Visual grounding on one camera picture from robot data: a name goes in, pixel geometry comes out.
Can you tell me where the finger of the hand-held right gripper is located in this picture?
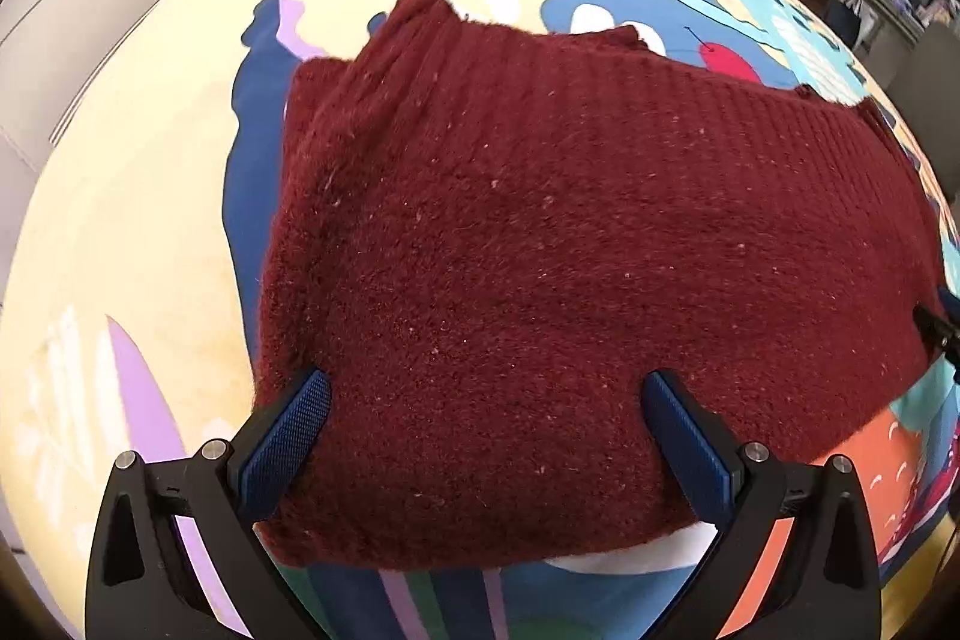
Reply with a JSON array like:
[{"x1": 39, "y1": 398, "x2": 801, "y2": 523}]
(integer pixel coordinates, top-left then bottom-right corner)
[{"x1": 911, "y1": 284, "x2": 960, "y2": 386}]

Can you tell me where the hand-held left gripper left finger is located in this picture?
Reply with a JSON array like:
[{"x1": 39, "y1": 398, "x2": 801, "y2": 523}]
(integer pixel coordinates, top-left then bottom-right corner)
[{"x1": 85, "y1": 368, "x2": 332, "y2": 640}]

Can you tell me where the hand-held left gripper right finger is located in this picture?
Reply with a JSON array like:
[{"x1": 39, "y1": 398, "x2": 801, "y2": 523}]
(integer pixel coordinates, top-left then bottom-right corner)
[{"x1": 643, "y1": 370, "x2": 882, "y2": 640}]

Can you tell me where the dark red knitted sweater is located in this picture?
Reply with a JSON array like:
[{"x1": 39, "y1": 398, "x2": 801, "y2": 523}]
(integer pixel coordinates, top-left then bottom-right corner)
[{"x1": 253, "y1": 0, "x2": 947, "y2": 570}]

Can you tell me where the yellow dinosaur printed blanket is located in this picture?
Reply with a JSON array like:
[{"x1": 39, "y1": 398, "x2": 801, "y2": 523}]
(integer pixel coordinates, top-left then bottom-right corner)
[{"x1": 0, "y1": 0, "x2": 960, "y2": 640}]

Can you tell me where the white desk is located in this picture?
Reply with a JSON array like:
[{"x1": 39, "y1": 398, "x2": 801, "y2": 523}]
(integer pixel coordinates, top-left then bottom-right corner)
[{"x1": 847, "y1": 0, "x2": 925, "y2": 49}]

